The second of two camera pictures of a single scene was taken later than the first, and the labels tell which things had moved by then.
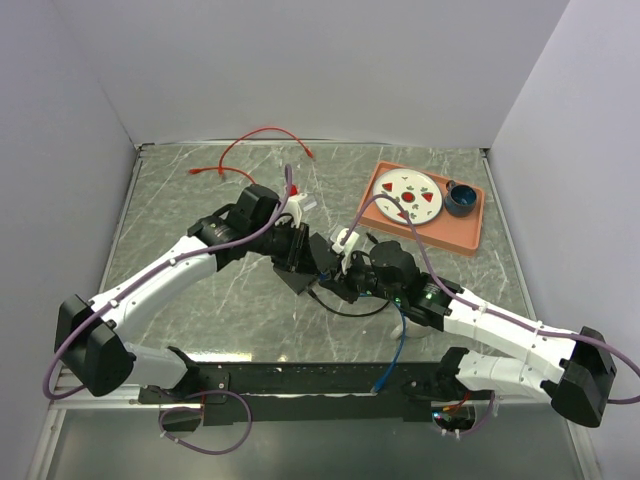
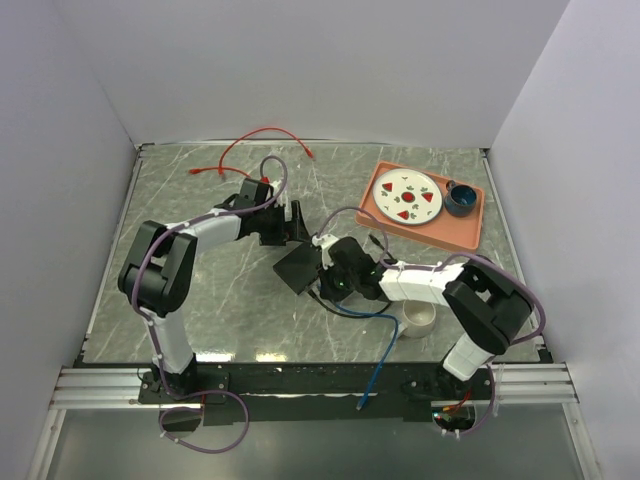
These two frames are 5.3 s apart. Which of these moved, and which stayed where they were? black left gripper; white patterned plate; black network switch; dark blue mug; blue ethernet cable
Moved: blue ethernet cable; black left gripper
Stayed: dark blue mug; white patterned plate; black network switch
